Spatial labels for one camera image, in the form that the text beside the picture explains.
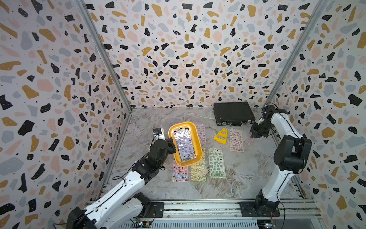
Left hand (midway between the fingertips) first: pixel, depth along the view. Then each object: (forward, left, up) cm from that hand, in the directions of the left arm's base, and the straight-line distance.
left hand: (173, 138), depth 77 cm
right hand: (+9, -49, -11) cm, 51 cm away
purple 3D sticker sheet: (+22, -17, -23) cm, 36 cm away
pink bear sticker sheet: (+11, -42, -22) cm, 49 cm away
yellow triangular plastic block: (+10, -33, -21) cm, 41 cm away
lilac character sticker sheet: (+11, -51, -23) cm, 57 cm away
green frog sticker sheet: (-5, -26, -23) cm, 35 cm away
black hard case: (+37, -45, -21) cm, 62 cm away
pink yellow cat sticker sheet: (-12, -2, -22) cm, 25 cm away
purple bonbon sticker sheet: (+1, -6, -9) cm, 11 cm away
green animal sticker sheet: (-9, -14, -22) cm, 27 cm away
